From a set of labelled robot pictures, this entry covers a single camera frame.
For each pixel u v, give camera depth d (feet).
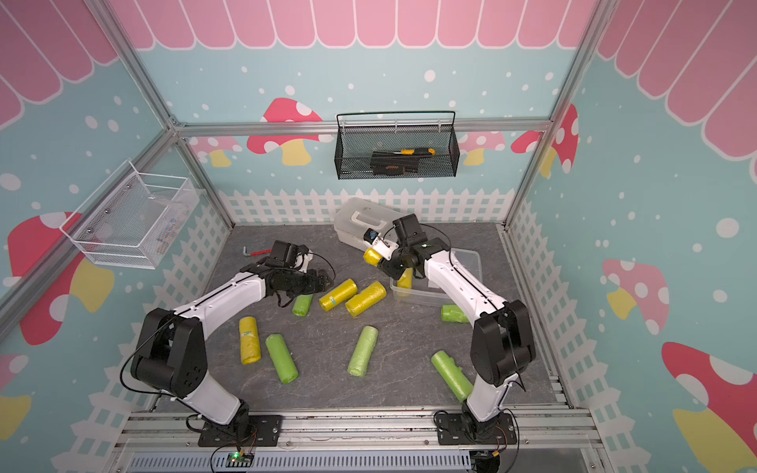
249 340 2.82
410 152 3.01
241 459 2.38
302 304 3.00
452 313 2.99
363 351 2.79
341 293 3.15
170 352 1.49
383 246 2.45
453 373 2.67
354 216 3.47
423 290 3.34
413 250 2.05
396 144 3.09
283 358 2.77
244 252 3.68
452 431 2.43
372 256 2.71
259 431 2.43
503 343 1.52
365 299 3.10
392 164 2.89
